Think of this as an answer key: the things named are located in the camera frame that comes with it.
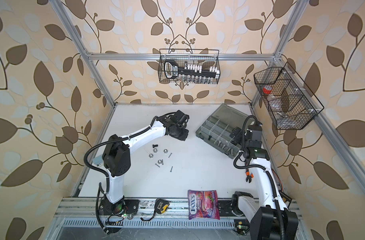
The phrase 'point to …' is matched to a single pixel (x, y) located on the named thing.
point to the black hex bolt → (154, 146)
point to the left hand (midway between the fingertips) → (187, 135)
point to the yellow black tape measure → (161, 206)
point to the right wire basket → (290, 103)
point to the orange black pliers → (249, 176)
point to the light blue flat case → (97, 160)
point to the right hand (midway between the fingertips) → (240, 135)
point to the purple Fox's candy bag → (203, 204)
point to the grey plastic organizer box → (216, 133)
